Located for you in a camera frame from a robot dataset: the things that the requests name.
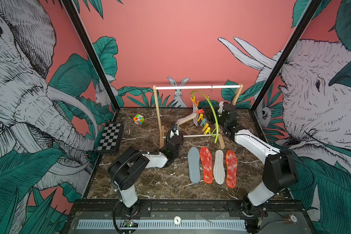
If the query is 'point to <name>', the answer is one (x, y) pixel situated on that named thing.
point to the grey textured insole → (219, 169)
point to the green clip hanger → (207, 130)
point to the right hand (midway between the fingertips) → (200, 105)
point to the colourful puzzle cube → (139, 119)
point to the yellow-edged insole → (194, 116)
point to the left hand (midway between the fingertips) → (177, 128)
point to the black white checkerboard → (110, 137)
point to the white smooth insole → (194, 156)
